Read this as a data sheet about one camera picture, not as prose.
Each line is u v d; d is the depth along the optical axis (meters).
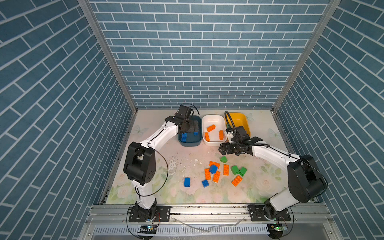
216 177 0.86
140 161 0.53
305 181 0.45
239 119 1.14
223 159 0.93
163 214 0.73
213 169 0.89
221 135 1.03
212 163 0.91
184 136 0.99
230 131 0.81
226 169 0.89
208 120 1.08
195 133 1.02
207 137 1.02
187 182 0.83
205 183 0.82
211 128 1.08
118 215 0.75
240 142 0.69
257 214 0.74
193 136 1.03
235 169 0.90
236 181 0.84
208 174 0.87
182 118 0.71
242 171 0.87
